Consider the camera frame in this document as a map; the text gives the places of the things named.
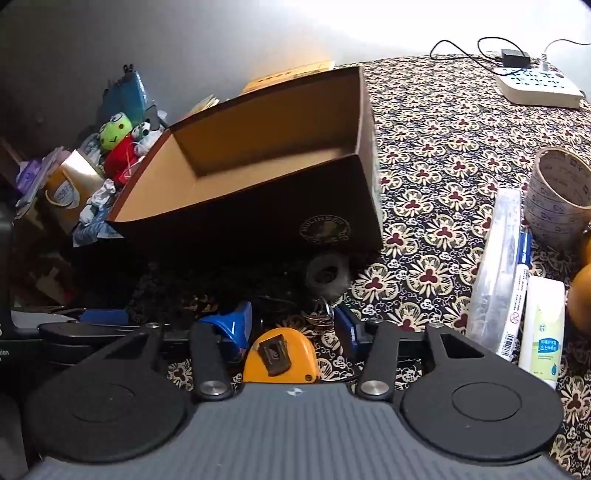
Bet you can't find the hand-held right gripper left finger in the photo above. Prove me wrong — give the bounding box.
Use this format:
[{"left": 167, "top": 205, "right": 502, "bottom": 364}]
[{"left": 97, "top": 302, "right": 254, "bottom": 401}]

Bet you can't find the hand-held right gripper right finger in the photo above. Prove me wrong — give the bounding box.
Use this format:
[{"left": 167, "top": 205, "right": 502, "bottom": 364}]
[{"left": 333, "top": 305, "right": 513, "bottom": 400}]

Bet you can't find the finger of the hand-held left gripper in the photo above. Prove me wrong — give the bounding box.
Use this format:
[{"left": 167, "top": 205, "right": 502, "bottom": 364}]
[
  {"left": 37, "top": 322, "right": 155, "bottom": 343},
  {"left": 51, "top": 307, "right": 131, "bottom": 326}
]

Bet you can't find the small silver metal object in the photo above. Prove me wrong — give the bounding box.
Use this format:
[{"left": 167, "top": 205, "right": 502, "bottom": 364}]
[{"left": 302, "top": 298, "right": 335, "bottom": 328}]

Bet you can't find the brown pine cone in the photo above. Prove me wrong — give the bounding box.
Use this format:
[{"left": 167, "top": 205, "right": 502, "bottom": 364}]
[{"left": 182, "top": 294, "right": 220, "bottom": 319}]

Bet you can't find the translucent tape roll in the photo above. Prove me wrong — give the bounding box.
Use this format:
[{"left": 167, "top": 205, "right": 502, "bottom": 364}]
[{"left": 304, "top": 253, "right": 352, "bottom": 296}]

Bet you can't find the yellow tape measure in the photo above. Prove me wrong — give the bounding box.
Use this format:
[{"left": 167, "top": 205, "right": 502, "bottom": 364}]
[{"left": 242, "top": 327, "right": 321, "bottom": 385}]

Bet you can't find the brown cardboard box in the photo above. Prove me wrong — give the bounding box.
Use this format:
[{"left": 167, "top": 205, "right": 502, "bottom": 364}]
[{"left": 105, "top": 65, "right": 385, "bottom": 266}]

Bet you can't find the crumpled white paper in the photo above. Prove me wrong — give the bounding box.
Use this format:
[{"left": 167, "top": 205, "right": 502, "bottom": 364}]
[{"left": 78, "top": 180, "right": 116, "bottom": 222}]

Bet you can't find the gold paper box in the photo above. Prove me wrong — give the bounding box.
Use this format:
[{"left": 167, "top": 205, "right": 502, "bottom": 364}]
[{"left": 44, "top": 150, "right": 105, "bottom": 232}]

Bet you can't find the purple packet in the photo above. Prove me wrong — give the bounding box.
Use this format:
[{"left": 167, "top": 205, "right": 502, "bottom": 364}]
[{"left": 16, "top": 159, "right": 47, "bottom": 195}]

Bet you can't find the clear plastic case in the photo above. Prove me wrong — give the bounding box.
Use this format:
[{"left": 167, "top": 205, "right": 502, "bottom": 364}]
[{"left": 465, "top": 187, "right": 522, "bottom": 356}]

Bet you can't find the floral patterned tablecloth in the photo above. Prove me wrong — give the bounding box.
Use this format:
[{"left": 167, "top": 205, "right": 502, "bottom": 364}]
[{"left": 129, "top": 55, "right": 591, "bottom": 478}]

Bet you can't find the blue and white marker pen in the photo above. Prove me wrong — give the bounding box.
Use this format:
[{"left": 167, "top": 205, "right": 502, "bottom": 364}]
[{"left": 499, "top": 231, "right": 533, "bottom": 361}]

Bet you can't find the green frog plush toy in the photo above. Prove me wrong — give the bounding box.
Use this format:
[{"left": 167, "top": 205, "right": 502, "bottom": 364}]
[{"left": 99, "top": 114, "right": 141, "bottom": 188}]

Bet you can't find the panda plush toy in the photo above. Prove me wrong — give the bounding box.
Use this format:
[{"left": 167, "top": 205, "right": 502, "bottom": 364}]
[{"left": 131, "top": 119, "right": 162, "bottom": 153}]

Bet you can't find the white tube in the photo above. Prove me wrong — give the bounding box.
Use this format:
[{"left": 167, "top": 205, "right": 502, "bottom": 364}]
[{"left": 518, "top": 275, "right": 566, "bottom": 391}]

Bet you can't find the stack of paper booklets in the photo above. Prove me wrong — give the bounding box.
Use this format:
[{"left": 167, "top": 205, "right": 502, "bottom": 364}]
[{"left": 185, "top": 95, "right": 220, "bottom": 123}]

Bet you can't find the printed packing tape roll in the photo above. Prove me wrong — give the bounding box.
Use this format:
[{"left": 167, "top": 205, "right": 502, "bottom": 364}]
[{"left": 522, "top": 147, "right": 591, "bottom": 250}]

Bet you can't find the orange fruit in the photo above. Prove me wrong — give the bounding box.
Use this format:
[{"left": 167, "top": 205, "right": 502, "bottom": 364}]
[{"left": 567, "top": 265, "right": 591, "bottom": 333}]

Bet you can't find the yellow book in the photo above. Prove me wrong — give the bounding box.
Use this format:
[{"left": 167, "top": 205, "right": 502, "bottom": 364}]
[{"left": 242, "top": 60, "right": 335, "bottom": 95}]

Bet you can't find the white power strip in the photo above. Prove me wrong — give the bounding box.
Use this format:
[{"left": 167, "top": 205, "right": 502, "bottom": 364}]
[{"left": 496, "top": 65, "right": 585, "bottom": 109}]

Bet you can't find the black power adapter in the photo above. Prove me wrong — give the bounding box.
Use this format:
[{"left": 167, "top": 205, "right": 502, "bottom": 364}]
[{"left": 501, "top": 47, "right": 532, "bottom": 68}]

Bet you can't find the black cable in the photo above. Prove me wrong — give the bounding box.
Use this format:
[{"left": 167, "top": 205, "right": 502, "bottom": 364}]
[{"left": 429, "top": 37, "right": 509, "bottom": 63}]

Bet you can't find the white plug with cable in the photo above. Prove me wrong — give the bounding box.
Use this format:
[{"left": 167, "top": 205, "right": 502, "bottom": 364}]
[{"left": 539, "top": 39, "right": 591, "bottom": 73}]

